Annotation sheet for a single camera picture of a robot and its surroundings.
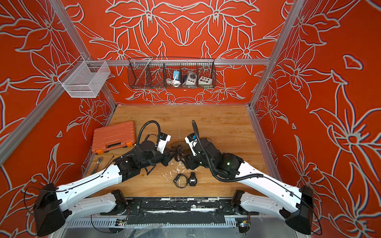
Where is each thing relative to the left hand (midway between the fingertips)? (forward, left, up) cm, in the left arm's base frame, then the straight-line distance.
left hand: (178, 151), depth 73 cm
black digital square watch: (-10, -8, -12) cm, 18 cm away
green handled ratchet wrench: (-1, +50, -17) cm, 53 cm away
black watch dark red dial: (-2, -1, 0) cm, 2 cm away
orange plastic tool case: (+15, +46, -14) cm, 51 cm away
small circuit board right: (-27, -34, -21) cm, 48 cm away
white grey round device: (+43, -4, +14) cm, 46 cm away
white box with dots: (+47, -11, +11) cm, 49 cm away
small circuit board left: (-29, +27, -21) cm, 45 cm away
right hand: (-4, -2, +3) cm, 5 cm away
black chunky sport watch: (-8, +1, -16) cm, 18 cm away
